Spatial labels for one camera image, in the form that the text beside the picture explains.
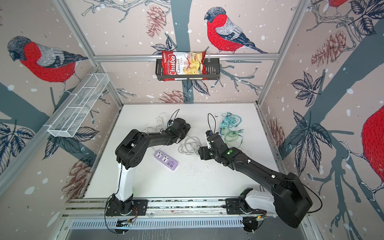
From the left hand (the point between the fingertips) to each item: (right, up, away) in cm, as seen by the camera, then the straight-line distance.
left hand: (191, 126), depth 100 cm
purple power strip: (-15, -19, -12) cm, 27 cm away
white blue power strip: (+1, -12, -5) cm, 14 cm away
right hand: (+7, -14, -17) cm, 23 cm away
